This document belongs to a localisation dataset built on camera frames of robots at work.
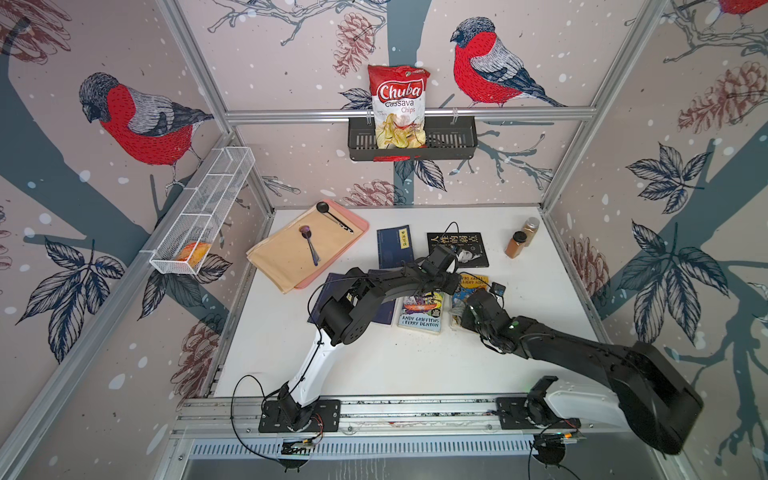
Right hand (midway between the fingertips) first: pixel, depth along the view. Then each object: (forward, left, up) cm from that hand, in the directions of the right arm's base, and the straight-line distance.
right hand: (463, 313), depth 89 cm
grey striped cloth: (-1, +3, +5) cm, 6 cm away
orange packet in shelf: (-4, +65, +33) cm, 73 cm away
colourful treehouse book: (0, +13, 0) cm, 13 cm away
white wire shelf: (+2, +72, +30) cm, 78 cm away
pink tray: (+40, +41, -1) cm, 58 cm away
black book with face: (+26, -5, -1) cm, 27 cm away
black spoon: (+45, +53, 0) cm, 69 cm away
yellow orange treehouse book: (+10, -3, 0) cm, 11 cm away
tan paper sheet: (+18, +61, 0) cm, 64 cm away
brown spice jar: (+24, -20, +4) cm, 31 cm away
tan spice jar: (+30, -26, +7) cm, 40 cm away
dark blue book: (-1, +25, 0) cm, 25 cm away
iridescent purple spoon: (+31, +56, 0) cm, 64 cm away
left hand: (+12, 0, 0) cm, 12 cm away
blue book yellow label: (+26, +22, -1) cm, 34 cm away
